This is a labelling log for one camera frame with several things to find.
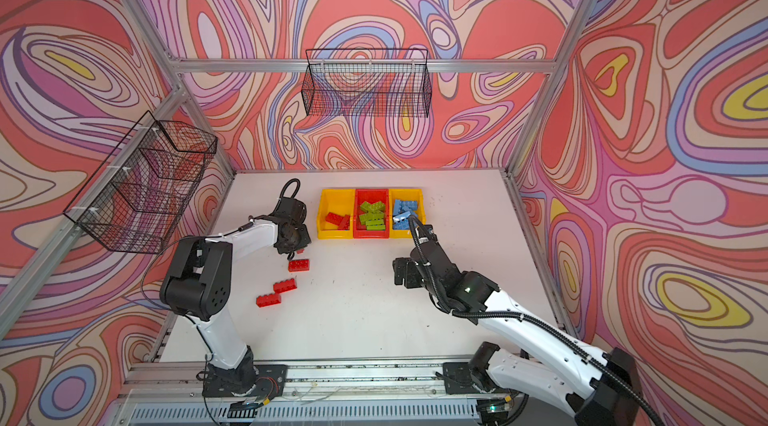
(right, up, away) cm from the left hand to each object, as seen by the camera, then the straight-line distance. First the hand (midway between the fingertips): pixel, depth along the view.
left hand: (307, 239), depth 99 cm
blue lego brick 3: (+32, +5, 0) cm, 33 cm away
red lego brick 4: (-4, -13, -11) cm, 17 cm away
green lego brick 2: (+23, +7, +2) cm, 24 cm away
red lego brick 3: (-1, -7, -6) cm, 10 cm away
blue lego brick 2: (+32, +8, 0) cm, 33 cm away
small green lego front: (+23, +4, +1) cm, 23 cm away
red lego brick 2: (+12, +5, +2) cm, 13 cm away
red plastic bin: (+21, +14, +6) cm, 27 cm away
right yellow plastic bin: (+34, +15, +5) cm, 38 cm away
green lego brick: (+22, +10, +6) cm, 25 cm away
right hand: (+34, -5, -21) cm, 40 cm away
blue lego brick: (+34, +10, +6) cm, 36 cm away
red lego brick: (+9, +7, +3) cm, 11 cm away
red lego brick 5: (-7, -16, -14) cm, 22 cm away
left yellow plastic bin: (+8, +13, +11) cm, 19 cm away
